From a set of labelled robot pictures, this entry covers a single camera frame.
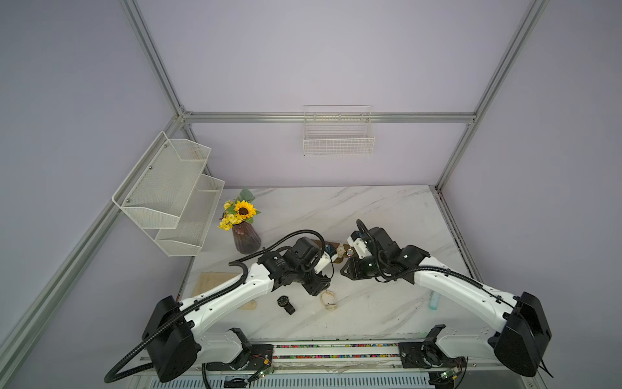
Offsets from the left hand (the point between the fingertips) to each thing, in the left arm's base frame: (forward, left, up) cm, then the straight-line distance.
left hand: (319, 281), depth 77 cm
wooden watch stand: (+11, -8, -6) cm, 15 cm away
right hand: (+2, -9, +1) cm, 9 cm away
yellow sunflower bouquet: (+20, +28, +12) cm, 37 cm away
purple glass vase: (+20, +29, -7) cm, 36 cm away
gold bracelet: (-2, -3, -12) cm, 13 cm away
